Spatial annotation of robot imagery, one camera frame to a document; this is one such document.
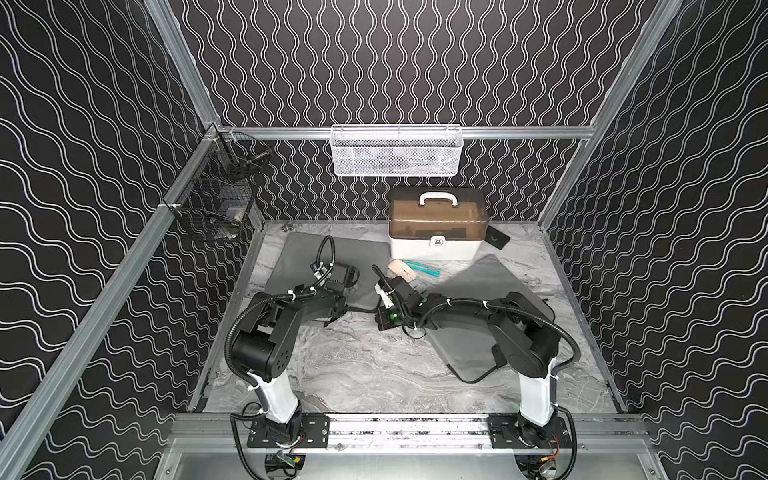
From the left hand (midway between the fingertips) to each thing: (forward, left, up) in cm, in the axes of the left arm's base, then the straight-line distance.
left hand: (341, 286), depth 99 cm
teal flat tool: (+10, -31, -3) cm, 33 cm away
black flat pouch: (+25, -55, +1) cm, 60 cm away
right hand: (-11, -12, -1) cm, 16 cm away
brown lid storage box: (+25, -32, +6) cm, 41 cm away
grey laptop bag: (+13, +18, +1) cm, 22 cm away
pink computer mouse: (+8, -19, 0) cm, 21 cm away
